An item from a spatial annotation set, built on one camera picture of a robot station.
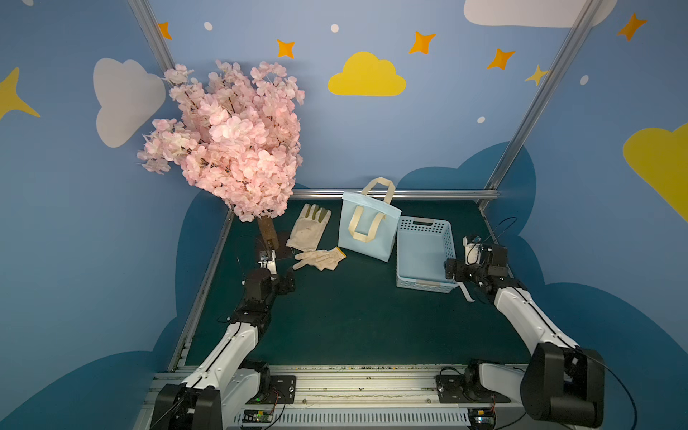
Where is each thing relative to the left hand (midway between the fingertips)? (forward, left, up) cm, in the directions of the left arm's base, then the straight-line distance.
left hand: (277, 266), depth 86 cm
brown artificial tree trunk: (+14, +6, -1) cm, 16 cm away
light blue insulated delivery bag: (+12, -29, +7) cm, 33 cm away
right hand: (+4, -63, 0) cm, 63 cm away
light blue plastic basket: (+20, -54, -14) cm, 60 cm away
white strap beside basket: (-4, -63, -6) cm, 63 cm away
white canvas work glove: (+25, -6, -12) cm, 28 cm away
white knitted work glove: (+10, -15, -11) cm, 21 cm away
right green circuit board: (-39, -62, -14) cm, 74 cm away
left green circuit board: (-39, 0, -13) cm, 42 cm away
